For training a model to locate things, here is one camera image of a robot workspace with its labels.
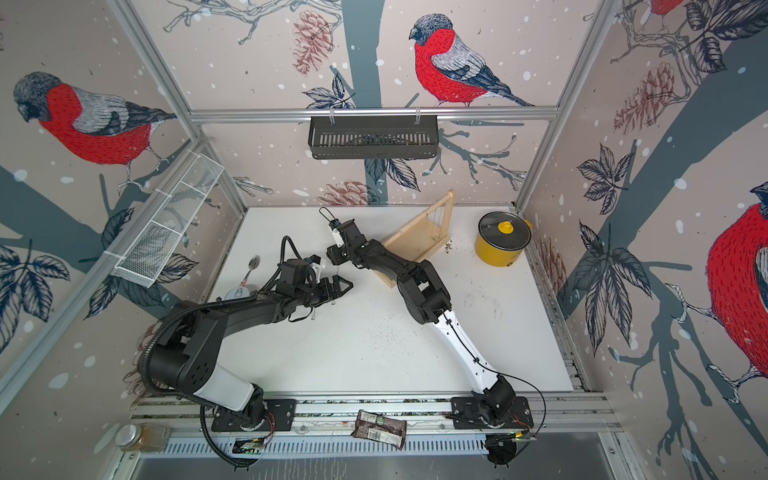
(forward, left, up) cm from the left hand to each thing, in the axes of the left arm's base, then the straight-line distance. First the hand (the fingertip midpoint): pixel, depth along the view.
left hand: (348, 284), depth 90 cm
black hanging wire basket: (+49, -6, +20) cm, 54 cm away
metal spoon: (+11, +36, -7) cm, 39 cm away
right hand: (+19, +7, -6) cm, 21 cm away
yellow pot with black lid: (+16, -50, +4) cm, 52 cm away
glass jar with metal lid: (-39, +41, +1) cm, 57 cm away
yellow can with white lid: (-2, +35, -2) cm, 35 cm away
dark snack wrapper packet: (-37, -11, -6) cm, 39 cm away
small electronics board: (-40, +22, -8) cm, 46 cm away
